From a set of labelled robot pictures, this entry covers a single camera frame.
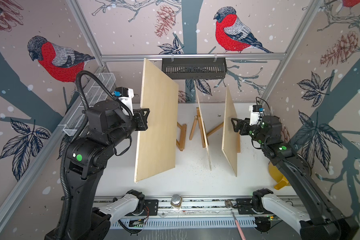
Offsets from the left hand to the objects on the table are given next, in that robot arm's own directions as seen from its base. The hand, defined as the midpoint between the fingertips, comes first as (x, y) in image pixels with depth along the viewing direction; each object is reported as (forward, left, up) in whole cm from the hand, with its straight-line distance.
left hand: (150, 106), depth 53 cm
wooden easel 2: (+13, -48, -44) cm, 66 cm away
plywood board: (-8, -1, -15) cm, 17 cm away
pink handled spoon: (-23, -36, -49) cm, 65 cm away
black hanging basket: (+56, -20, -19) cm, 63 cm away
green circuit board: (-32, +10, -48) cm, 59 cm away
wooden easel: (+13, -11, -43) cm, 47 cm away
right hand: (+10, -40, -19) cm, 45 cm away
